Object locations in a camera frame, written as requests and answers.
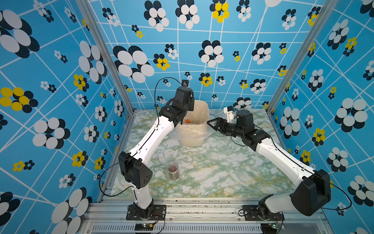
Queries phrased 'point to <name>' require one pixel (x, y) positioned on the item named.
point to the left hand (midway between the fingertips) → (188, 96)
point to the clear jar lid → (215, 157)
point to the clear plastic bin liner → (195, 126)
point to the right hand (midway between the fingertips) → (212, 123)
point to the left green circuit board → (143, 226)
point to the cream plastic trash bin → (188, 143)
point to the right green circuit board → (269, 227)
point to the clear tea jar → (173, 170)
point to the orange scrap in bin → (188, 121)
